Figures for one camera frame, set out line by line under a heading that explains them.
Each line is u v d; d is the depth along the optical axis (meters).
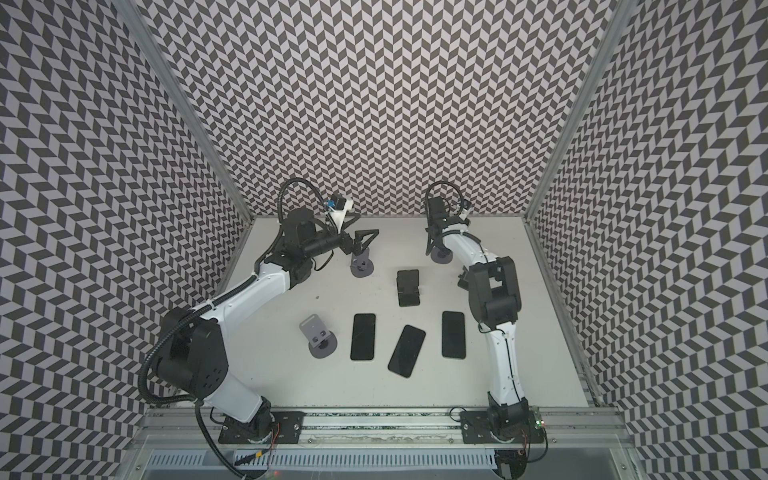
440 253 1.07
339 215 0.70
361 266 1.00
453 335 0.89
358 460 0.69
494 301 0.58
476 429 0.73
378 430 0.74
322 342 0.81
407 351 0.85
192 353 0.44
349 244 0.72
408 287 0.93
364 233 0.70
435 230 0.77
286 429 0.73
